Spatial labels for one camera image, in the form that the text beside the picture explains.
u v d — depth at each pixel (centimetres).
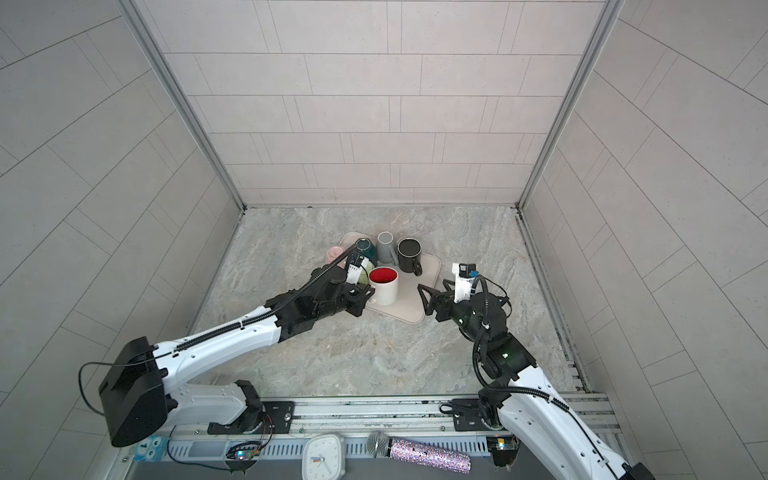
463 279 64
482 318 53
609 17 71
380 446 64
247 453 64
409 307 88
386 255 96
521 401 49
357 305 67
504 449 68
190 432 69
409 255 92
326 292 57
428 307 66
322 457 63
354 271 67
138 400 38
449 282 74
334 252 90
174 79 83
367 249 92
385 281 78
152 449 65
